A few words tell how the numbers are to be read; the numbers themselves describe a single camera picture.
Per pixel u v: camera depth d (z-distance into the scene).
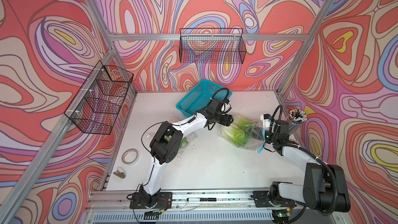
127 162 0.84
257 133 0.77
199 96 1.15
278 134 0.69
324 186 0.42
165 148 0.52
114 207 0.73
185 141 0.89
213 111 0.74
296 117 0.84
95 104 0.73
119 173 0.80
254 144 0.77
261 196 0.74
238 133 0.86
